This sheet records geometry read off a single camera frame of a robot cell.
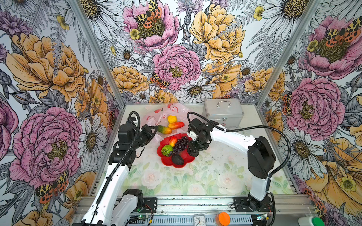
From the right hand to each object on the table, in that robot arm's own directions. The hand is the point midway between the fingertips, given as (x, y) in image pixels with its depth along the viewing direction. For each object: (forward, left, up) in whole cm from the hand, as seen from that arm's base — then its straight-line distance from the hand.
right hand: (195, 155), depth 83 cm
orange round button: (-31, -10, +1) cm, 32 cm away
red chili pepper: (+25, +13, -5) cm, 29 cm away
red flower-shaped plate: (0, +17, -6) cm, 18 cm away
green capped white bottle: (-33, -49, -1) cm, 59 cm away
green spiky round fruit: (+5, +17, -2) cm, 18 cm away
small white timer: (-30, 0, -7) cm, 31 cm away
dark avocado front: (-1, +10, -3) cm, 11 cm away
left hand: (+6, +19, +17) cm, 26 cm away
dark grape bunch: (+8, +9, -3) cm, 13 cm away
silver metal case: (+28, -24, +4) cm, 38 cm away
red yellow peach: (+12, +13, -4) cm, 19 cm away
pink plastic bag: (+27, +23, +5) cm, 36 cm away
